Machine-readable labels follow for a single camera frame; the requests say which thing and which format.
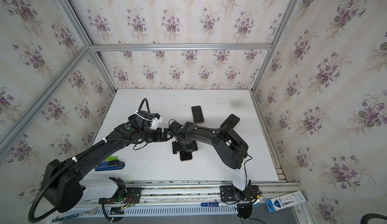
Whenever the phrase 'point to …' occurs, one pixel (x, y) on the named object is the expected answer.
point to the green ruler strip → (64, 218)
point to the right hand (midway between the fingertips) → (186, 149)
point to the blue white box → (291, 199)
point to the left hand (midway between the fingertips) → (168, 136)
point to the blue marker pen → (214, 205)
